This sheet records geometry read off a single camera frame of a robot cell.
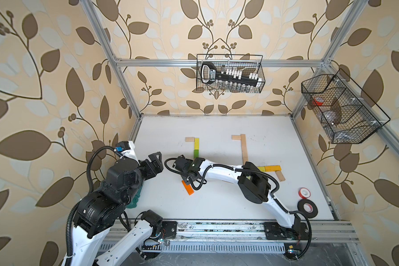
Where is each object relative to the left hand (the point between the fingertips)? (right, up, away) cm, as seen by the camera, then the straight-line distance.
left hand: (151, 156), depth 60 cm
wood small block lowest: (+61, -16, +31) cm, 70 cm away
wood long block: (+44, +2, +46) cm, 64 cm away
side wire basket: (+84, +16, +12) cm, 87 cm away
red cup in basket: (+75, +24, +21) cm, 82 cm away
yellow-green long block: (+52, -12, +34) cm, 64 cm away
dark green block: (+14, -5, +42) cm, 44 cm away
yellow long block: (+14, +1, +45) cm, 47 cm away
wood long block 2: (+44, -6, +39) cm, 59 cm away
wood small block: (+40, +5, +48) cm, 63 cm away
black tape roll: (+66, -28, +20) cm, 75 cm away
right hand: (+11, -16, +32) cm, 38 cm away
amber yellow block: (+59, -12, +34) cm, 69 cm away
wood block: (+9, +4, +49) cm, 50 cm away
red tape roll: (+71, -23, +25) cm, 79 cm away
